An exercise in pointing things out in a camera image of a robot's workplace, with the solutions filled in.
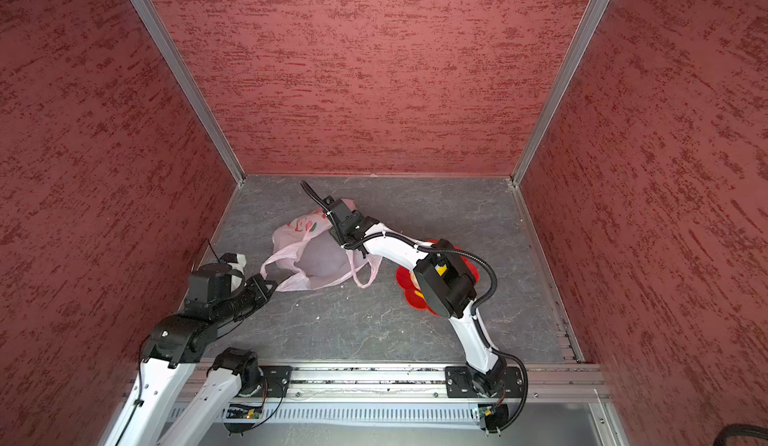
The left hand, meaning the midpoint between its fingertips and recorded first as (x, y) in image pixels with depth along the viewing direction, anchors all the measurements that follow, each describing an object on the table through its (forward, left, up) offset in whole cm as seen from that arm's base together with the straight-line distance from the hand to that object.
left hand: (279, 290), depth 73 cm
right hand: (+24, -14, -7) cm, 29 cm away
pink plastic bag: (+10, -5, 0) cm, 11 cm away
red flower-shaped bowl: (+10, -34, -13) cm, 37 cm away
